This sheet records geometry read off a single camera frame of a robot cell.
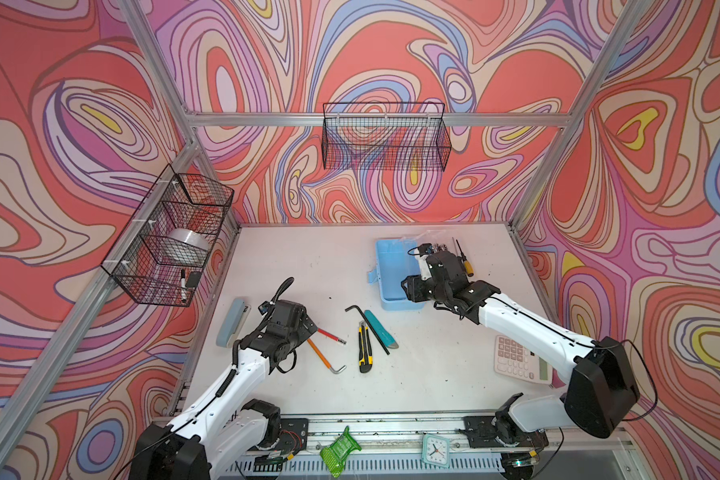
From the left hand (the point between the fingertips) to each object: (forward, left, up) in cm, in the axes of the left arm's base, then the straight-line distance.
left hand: (305, 328), depth 85 cm
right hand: (+8, -31, +8) cm, 33 cm away
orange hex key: (-6, -5, -7) cm, 10 cm away
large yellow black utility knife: (-6, -17, -6) cm, 19 cm away
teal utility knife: (+2, -22, -6) cm, 23 cm away
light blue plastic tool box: (+27, -28, -5) cm, 40 cm away
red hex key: (+2, -3, -6) cm, 7 cm away
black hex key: (+3, -19, -6) cm, 20 cm away
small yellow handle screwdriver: (+19, -50, +5) cm, 54 cm away
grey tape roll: (+12, +27, +26) cm, 39 cm away
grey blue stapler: (+3, +22, -2) cm, 22 cm away
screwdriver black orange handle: (+27, -48, +5) cm, 55 cm away
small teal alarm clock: (-29, -34, -4) cm, 45 cm away
